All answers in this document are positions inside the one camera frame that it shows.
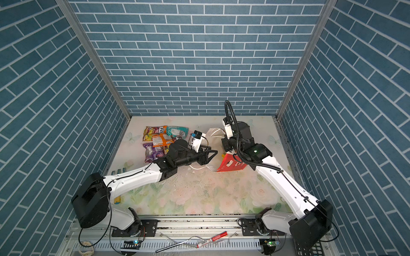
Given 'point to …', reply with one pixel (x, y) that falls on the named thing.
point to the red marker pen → (213, 239)
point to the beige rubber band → (87, 253)
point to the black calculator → (315, 250)
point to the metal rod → (171, 246)
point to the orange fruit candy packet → (165, 149)
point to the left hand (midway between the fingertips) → (214, 151)
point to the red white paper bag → (222, 162)
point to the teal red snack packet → (177, 131)
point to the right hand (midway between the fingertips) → (224, 133)
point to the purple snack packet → (152, 152)
